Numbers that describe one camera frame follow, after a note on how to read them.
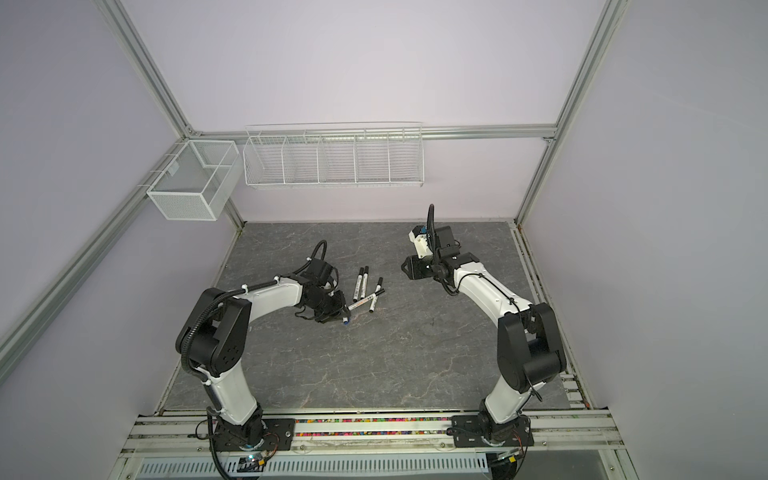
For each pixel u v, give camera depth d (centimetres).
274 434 74
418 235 81
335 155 97
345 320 92
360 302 97
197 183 99
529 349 46
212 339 50
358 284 102
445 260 67
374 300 97
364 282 102
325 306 83
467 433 73
